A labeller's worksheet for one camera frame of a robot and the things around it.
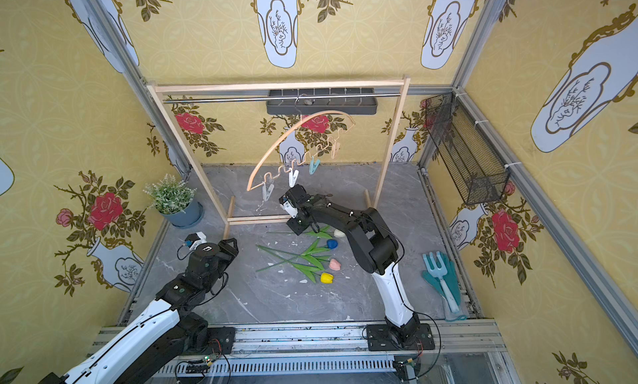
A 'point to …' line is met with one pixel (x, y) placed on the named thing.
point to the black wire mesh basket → (477, 171)
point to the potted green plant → (173, 199)
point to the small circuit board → (211, 358)
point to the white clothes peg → (292, 177)
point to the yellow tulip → (311, 271)
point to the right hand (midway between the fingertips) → (296, 226)
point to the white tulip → (340, 233)
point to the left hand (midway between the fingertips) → (239, 241)
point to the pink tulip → (334, 263)
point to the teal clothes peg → (313, 166)
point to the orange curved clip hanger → (295, 160)
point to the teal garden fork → (440, 273)
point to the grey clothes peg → (266, 194)
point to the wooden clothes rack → (228, 215)
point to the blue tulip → (331, 244)
